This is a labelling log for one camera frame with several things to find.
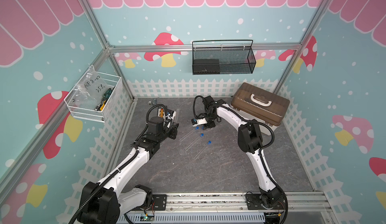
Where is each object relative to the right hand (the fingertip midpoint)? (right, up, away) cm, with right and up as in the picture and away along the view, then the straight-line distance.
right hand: (204, 123), depth 101 cm
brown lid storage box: (+36, +10, -14) cm, 39 cm away
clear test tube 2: (-11, -7, -2) cm, 14 cm away
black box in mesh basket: (+1, +36, -10) cm, 37 cm away
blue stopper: (-5, -3, +1) cm, 6 cm away
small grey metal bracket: (-38, +15, +14) cm, 44 cm away
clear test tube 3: (-9, -13, -7) cm, 17 cm away
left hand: (-16, 0, -18) cm, 25 cm away
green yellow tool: (-50, +16, -28) cm, 59 cm away
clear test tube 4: (-2, -16, -10) cm, 19 cm away
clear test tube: (-15, +6, -21) cm, 27 cm away
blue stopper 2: (-2, -7, -2) cm, 8 cm away
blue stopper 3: (+3, -12, -6) cm, 14 cm away
